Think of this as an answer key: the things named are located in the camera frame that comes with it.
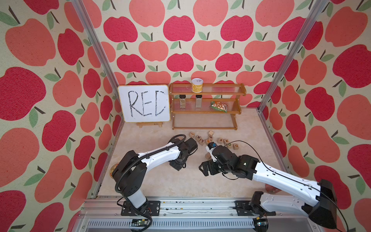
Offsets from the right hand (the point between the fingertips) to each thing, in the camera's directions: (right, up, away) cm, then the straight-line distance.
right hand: (206, 168), depth 75 cm
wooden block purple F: (+7, +13, +26) cm, 30 cm away
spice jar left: (-13, +38, +21) cm, 45 cm away
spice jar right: (-2, +39, +21) cm, 44 cm away
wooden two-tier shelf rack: (+9, +33, +22) cm, 41 cm away
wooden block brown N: (+17, +11, +23) cm, 31 cm away
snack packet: (+12, +35, +20) cm, 43 cm away
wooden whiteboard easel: (-44, +23, +31) cm, 58 cm away
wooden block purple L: (+1, +10, +23) cm, 25 cm away
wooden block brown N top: (-6, +15, +27) cm, 31 cm away
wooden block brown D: (+23, +8, +21) cm, 32 cm away
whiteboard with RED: (-40, +37, +26) cm, 60 cm away
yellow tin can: (-3, +48, +15) cm, 51 cm away
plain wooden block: (+8, +16, +29) cm, 34 cm away
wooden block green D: (+19, +8, +21) cm, 30 cm away
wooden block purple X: (-2, +13, +25) cm, 28 cm away
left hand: (-11, -2, +9) cm, 15 cm away
